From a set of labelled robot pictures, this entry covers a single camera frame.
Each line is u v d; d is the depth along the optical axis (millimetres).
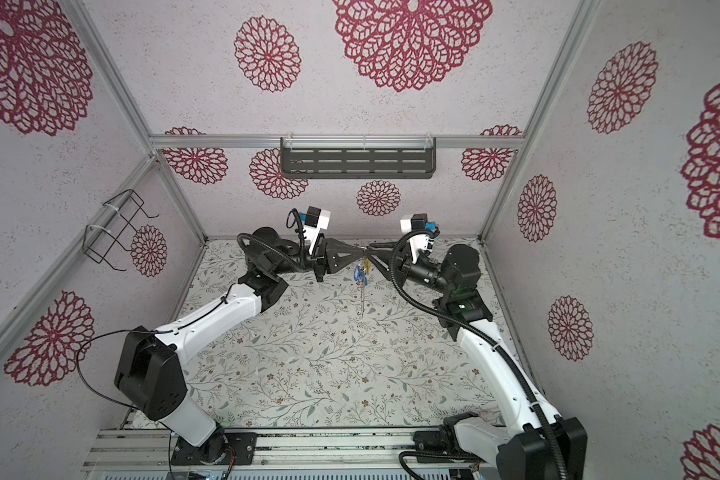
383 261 633
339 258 616
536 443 374
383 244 623
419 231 531
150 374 437
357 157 947
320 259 584
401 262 588
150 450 756
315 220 567
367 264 622
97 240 724
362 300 1030
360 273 701
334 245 615
